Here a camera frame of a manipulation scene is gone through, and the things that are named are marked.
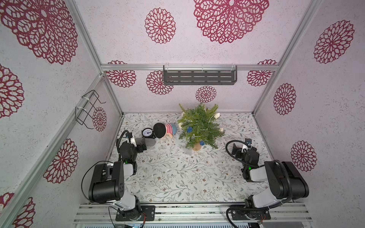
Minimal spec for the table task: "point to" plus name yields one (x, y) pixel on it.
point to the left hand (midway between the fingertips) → (138, 139)
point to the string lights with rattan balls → (202, 123)
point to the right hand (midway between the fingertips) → (242, 143)
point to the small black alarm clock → (148, 133)
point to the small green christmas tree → (211, 138)
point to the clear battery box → (188, 151)
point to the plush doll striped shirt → (160, 130)
